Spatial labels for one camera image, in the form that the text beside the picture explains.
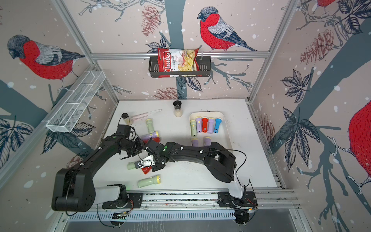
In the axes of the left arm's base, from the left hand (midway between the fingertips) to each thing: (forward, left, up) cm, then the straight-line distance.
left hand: (147, 144), depth 87 cm
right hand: (-9, -4, -1) cm, 10 cm away
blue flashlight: (+21, -47, -5) cm, 51 cm away
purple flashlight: (+18, -33, -3) cm, 37 cm away
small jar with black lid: (+21, +19, -1) cm, 28 cm away
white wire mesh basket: (+3, +37, +23) cm, 44 cm away
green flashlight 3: (-11, +9, -6) cm, 15 cm away
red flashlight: (-14, -1, -5) cm, 14 cm away
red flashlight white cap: (+19, -37, -6) cm, 42 cm away
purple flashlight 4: (+5, -38, -5) cm, 38 cm away
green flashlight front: (-19, -7, -4) cm, 21 cm away
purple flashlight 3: (+3, -30, -4) cm, 30 cm away
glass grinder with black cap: (+29, -17, -2) cm, 34 cm away
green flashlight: (+18, +3, -5) cm, 19 cm away
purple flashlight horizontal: (+10, -2, -5) cm, 11 cm away
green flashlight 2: (+18, -29, -3) cm, 34 cm away
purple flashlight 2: (+20, -42, -5) cm, 47 cm away
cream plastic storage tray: (+9, -49, -6) cm, 50 cm away
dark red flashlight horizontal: (+6, -4, -6) cm, 9 cm away
